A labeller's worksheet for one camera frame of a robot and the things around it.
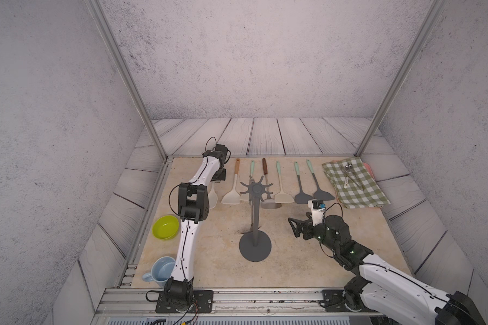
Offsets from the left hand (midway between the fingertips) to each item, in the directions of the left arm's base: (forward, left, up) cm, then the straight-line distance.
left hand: (218, 179), depth 109 cm
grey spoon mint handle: (-12, -42, -1) cm, 44 cm away
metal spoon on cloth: (+7, -72, 0) cm, 72 cm away
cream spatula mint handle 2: (-12, -33, -1) cm, 35 cm away
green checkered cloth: (-6, -72, 0) cm, 72 cm away
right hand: (-30, -36, +12) cm, 48 cm away
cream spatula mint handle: (+7, -18, -1) cm, 20 cm away
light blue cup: (-45, +19, -1) cm, 48 cm away
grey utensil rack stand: (-36, -18, -2) cm, 40 cm away
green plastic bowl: (-27, +21, 0) cm, 34 cm away
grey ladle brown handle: (-15, -26, 0) cm, 30 cm away
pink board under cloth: (+6, -83, 0) cm, 83 cm away
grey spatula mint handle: (-11, -52, -1) cm, 53 cm away
